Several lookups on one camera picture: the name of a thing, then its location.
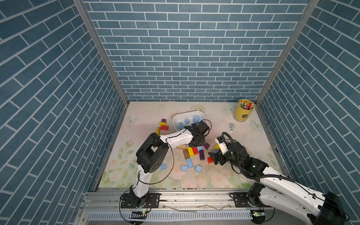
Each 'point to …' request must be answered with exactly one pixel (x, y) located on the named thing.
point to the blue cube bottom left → (184, 168)
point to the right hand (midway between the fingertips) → (216, 149)
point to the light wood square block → (183, 146)
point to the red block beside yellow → (195, 150)
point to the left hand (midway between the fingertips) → (204, 144)
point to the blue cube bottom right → (198, 168)
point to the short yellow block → (162, 123)
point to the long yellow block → (158, 131)
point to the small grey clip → (231, 127)
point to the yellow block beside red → (191, 151)
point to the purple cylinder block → (201, 153)
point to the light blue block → (197, 119)
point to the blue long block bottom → (189, 163)
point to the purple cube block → (163, 120)
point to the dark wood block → (186, 153)
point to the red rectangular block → (164, 127)
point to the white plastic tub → (180, 120)
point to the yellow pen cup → (244, 108)
